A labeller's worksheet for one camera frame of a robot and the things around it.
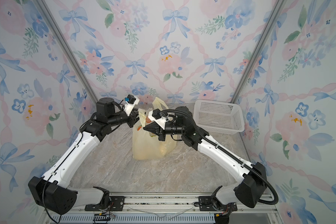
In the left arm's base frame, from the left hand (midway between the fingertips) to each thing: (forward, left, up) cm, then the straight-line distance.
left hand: (143, 111), depth 71 cm
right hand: (-10, -3, +1) cm, 11 cm away
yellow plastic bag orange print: (-13, -1, -12) cm, 18 cm away
